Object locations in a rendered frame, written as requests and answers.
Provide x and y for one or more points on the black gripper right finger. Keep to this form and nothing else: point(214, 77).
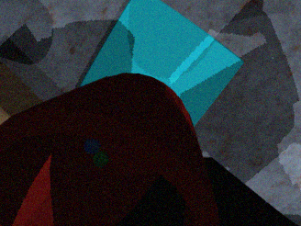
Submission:
point(237, 204)

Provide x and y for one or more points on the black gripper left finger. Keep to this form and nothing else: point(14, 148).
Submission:
point(163, 205)

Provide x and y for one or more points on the brown wooden beam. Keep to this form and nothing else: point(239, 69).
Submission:
point(15, 96)

